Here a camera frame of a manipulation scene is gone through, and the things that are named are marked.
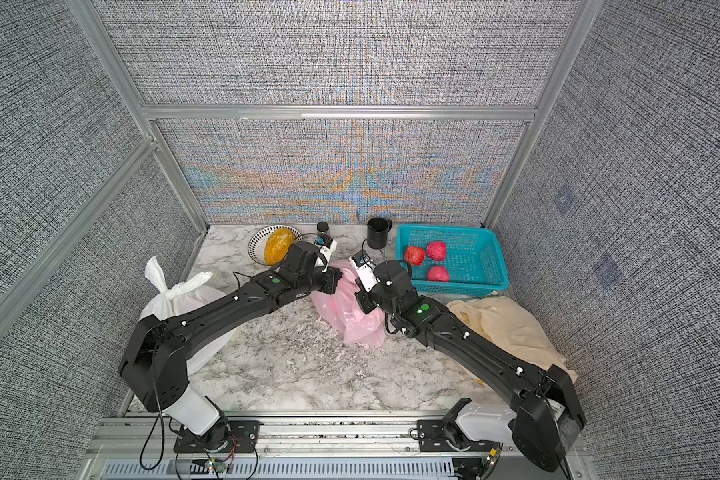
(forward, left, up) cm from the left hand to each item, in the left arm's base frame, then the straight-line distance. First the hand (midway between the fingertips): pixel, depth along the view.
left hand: (348, 272), depth 83 cm
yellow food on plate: (+21, +25, -12) cm, 35 cm away
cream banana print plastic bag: (-13, -44, -10) cm, 46 cm away
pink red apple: (+7, -29, -12) cm, 32 cm away
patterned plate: (+25, +34, -17) cm, 45 cm away
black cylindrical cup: (+28, -11, -13) cm, 32 cm away
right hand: (-4, -3, +5) cm, 7 cm away
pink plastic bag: (-10, +2, -3) cm, 10 cm away
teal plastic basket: (+17, -47, -19) cm, 53 cm away
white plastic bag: (-6, +48, -2) cm, 49 cm away
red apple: (+15, -23, -13) cm, 31 cm away
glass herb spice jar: (+27, +9, -9) cm, 30 cm away
